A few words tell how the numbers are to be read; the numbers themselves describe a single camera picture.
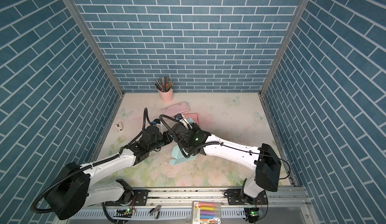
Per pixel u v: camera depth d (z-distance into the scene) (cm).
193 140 55
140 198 75
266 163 41
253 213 70
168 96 112
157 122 77
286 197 76
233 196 74
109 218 68
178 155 79
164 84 109
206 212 69
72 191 41
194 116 102
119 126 99
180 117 67
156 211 70
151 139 65
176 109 109
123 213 72
